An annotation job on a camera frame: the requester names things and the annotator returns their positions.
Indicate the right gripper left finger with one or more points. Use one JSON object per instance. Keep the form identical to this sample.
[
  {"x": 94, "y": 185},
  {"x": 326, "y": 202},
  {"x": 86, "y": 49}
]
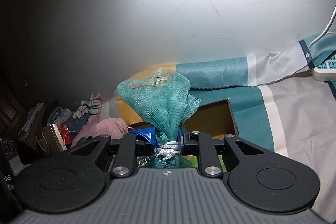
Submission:
[{"x": 138, "y": 142}]

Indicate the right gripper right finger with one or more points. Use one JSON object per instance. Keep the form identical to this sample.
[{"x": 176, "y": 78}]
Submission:
[{"x": 201, "y": 145}]

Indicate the mauve plush teddy bear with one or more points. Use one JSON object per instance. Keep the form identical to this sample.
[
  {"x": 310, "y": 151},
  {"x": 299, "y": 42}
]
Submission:
[{"x": 116, "y": 128}]

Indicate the brown cardboard box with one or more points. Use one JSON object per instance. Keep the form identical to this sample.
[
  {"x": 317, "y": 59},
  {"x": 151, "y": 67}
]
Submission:
[{"x": 215, "y": 118}]

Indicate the gold paper bag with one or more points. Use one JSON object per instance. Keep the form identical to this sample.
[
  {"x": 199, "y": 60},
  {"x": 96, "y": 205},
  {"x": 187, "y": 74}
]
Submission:
[{"x": 53, "y": 139}]

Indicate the pink cloth with blue print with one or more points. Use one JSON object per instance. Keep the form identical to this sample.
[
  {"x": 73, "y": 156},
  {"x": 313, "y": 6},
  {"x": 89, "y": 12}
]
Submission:
[{"x": 91, "y": 122}]

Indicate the red small package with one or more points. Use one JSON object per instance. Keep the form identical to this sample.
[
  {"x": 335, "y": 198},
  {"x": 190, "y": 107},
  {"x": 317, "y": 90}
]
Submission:
[{"x": 64, "y": 133}]

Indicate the white blue power strip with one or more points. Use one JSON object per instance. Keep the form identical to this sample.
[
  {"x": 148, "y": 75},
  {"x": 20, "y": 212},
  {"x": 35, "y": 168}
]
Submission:
[{"x": 325, "y": 71}]

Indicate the white knotted rope toy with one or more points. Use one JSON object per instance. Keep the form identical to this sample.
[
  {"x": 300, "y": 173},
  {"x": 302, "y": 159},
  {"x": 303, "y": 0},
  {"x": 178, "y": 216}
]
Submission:
[{"x": 90, "y": 106}]

